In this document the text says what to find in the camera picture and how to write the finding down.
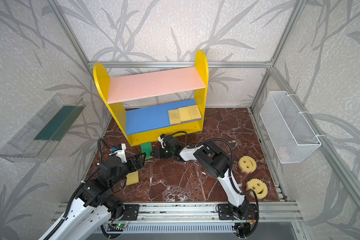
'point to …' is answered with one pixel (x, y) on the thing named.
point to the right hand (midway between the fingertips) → (153, 150)
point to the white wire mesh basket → (293, 139)
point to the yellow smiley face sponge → (260, 188)
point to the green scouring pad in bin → (57, 126)
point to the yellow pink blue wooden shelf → (150, 105)
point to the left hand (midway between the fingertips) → (143, 152)
